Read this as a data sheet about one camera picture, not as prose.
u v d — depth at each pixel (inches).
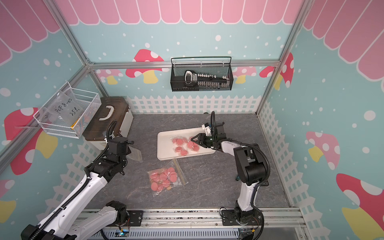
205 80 34.7
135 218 29.2
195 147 38.6
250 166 19.9
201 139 33.3
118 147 22.5
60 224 15.7
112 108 37.5
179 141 39.2
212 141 32.5
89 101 32.5
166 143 40.4
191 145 38.8
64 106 26.8
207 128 35.2
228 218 29.1
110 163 22.3
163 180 32.8
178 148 39.0
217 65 35.3
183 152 38.4
